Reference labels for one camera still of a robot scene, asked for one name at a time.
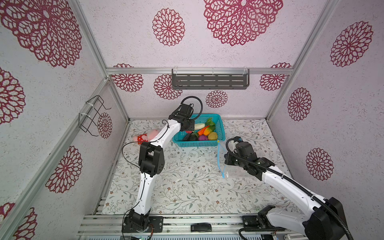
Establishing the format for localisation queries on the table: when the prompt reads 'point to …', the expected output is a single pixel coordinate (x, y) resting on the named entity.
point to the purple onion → (202, 137)
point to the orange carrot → (201, 131)
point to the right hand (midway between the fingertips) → (224, 153)
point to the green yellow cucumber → (209, 129)
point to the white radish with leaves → (200, 126)
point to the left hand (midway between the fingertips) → (189, 128)
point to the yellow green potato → (212, 136)
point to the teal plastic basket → (177, 137)
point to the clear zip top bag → (230, 171)
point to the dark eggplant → (191, 137)
